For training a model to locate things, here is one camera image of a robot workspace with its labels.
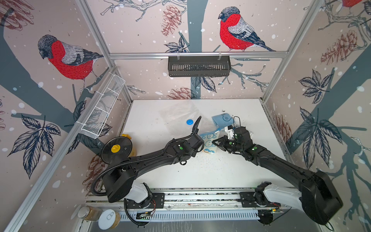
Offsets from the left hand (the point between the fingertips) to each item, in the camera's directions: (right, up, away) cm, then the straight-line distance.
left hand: (194, 142), depth 83 cm
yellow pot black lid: (-43, -3, -5) cm, 43 cm away
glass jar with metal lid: (-47, -27, -20) cm, 58 cm away
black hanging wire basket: (+4, +51, +20) cm, 55 cm away
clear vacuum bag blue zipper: (-12, +12, +24) cm, 30 cm away
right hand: (+11, +2, -2) cm, 11 cm away
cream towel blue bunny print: (+8, +2, +1) cm, 9 cm away
